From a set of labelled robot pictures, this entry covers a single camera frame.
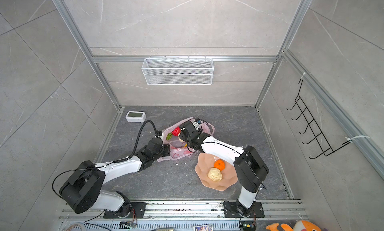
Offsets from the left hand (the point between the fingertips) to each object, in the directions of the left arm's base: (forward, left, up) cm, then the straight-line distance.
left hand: (170, 142), depth 90 cm
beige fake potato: (-20, -25, -2) cm, 32 cm away
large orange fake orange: (-14, -29, -3) cm, 32 cm away
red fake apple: (+10, -3, -2) cm, 11 cm away
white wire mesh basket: (+43, -5, +22) cm, 49 cm away
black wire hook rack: (-1, -71, +25) cm, 75 cm away
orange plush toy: (-44, -61, 0) cm, 75 cm away
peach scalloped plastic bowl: (-11, -21, -5) cm, 24 cm away
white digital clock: (+25, +27, -3) cm, 37 cm away
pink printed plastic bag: (-6, -6, +1) cm, 8 cm away
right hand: (+4, -8, +5) cm, 10 cm away
